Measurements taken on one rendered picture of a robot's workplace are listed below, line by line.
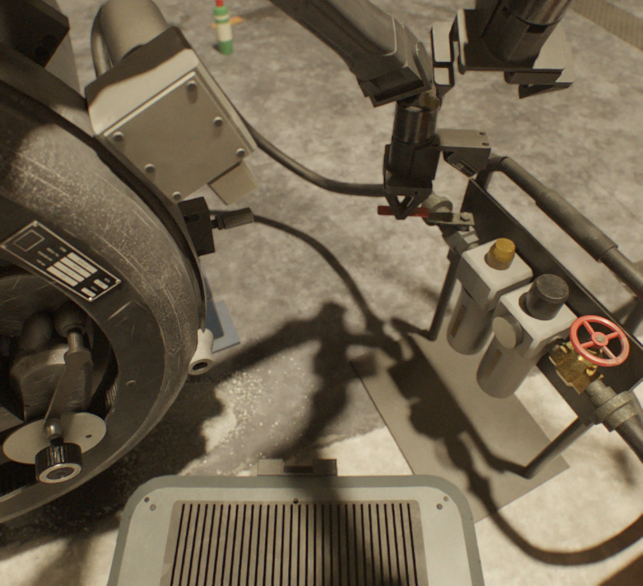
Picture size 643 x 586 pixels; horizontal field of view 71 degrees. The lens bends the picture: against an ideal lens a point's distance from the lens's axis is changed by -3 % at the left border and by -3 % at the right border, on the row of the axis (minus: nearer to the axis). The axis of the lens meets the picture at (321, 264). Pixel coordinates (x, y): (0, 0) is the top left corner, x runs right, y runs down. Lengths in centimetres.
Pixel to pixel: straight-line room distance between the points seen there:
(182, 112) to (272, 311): 87
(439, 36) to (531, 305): 37
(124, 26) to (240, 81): 162
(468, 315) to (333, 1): 53
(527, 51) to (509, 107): 160
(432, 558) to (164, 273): 53
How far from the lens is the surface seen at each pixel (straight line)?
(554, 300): 68
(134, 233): 44
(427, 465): 105
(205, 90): 40
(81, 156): 41
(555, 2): 45
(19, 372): 56
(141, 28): 55
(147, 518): 79
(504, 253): 72
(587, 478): 116
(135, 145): 41
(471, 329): 83
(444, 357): 117
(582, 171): 185
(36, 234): 42
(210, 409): 111
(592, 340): 66
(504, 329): 71
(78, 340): 52
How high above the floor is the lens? 100
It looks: 49 degrees down
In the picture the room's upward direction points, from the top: 1 degrees counter-clockwise
